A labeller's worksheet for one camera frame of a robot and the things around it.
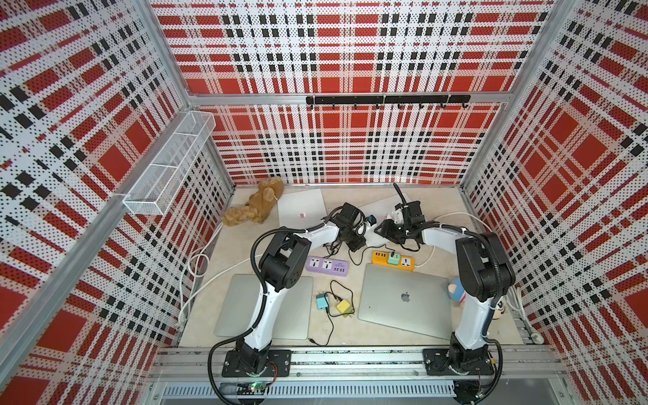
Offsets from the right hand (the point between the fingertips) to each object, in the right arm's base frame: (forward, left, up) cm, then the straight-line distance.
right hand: (382, 230), depth 98 cm
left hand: (-2, +7, -5) cm, 9 cm away
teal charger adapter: (-27, +23, -3) cm, 36 cm away
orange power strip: (-13, -8, -3) cm, 15 cm away
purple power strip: (-15, +18, -2) cm, 23 cm away
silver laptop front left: (-26, +53, -4) cm, 59 cm away
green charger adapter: (-14, -3, +1) cm, 14 cm away
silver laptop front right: (-26, -6, -5) cm, 27 cm away
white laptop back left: (+14, +34, -4) cm, 37 cm away
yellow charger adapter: (-29, +15, -4) cm, 33 cm away
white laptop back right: (+14, 0, -5) cm, 14 cm away
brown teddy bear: (+9, +50, +4) cm, 51 cm away
